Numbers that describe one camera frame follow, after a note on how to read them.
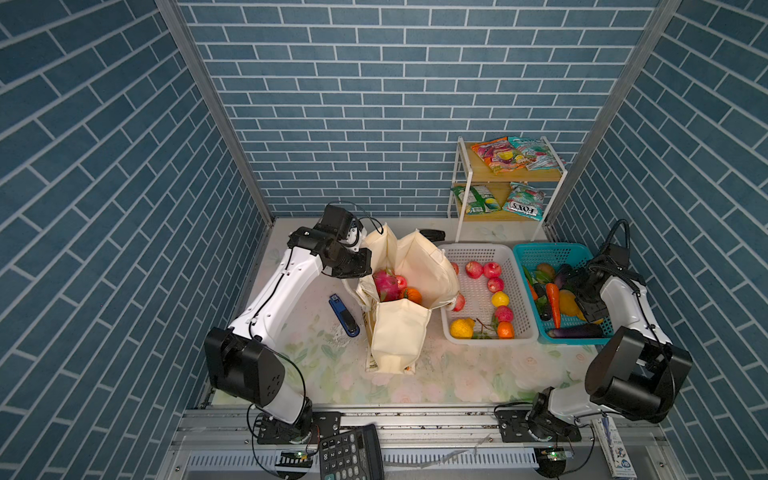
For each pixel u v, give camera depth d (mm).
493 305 954
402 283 953
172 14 697
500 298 933
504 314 887
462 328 847
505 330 847
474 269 990
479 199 1019
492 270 994
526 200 1019
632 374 439
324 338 891
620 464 680
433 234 1187
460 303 932
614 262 658
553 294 937
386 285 864
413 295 894
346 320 889
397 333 724
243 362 408
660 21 722
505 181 1105
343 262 655
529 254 1019
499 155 887
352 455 680
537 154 894
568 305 886
